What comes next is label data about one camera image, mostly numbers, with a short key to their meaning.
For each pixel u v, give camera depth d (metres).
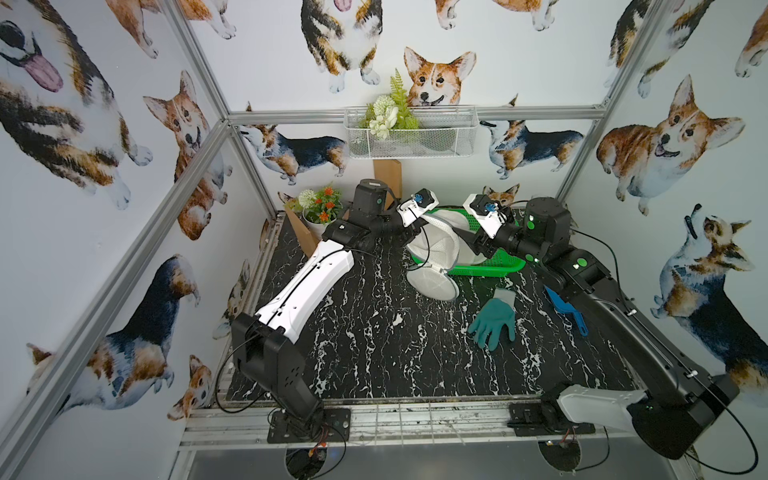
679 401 0.39
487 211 0.54
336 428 0.73
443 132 0.93
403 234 0.67
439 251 0.81
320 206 0.92
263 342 0.42
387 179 1.02
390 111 0.79
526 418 0.74
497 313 0.93
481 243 0.58
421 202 0.62
